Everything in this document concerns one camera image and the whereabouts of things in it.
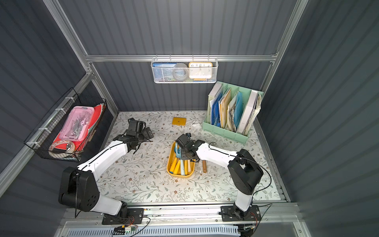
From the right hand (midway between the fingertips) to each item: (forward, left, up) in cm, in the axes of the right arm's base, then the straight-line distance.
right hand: (189, 152), depth 89 cm
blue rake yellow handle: (-9, +7, -4) cm, 12 cm away
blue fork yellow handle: (0, +7, -2) cm, 8 cm away
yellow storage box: (-2, +11, -4) cm, 12 cm away
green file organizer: (+21, -27, +14) cm, 37 cm away
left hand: (+8, +28, +8) cm, 31 cm away
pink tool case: (0, +55, +24) cm, 60 cm away
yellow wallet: (+30, +9, -6) cm, 32 cm away
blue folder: (+24, -31, +15) cm, 42 cm away
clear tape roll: (-11, +53, +21) cm, 59 cm away
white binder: (+20, -36, +15) cm, 44 cm away
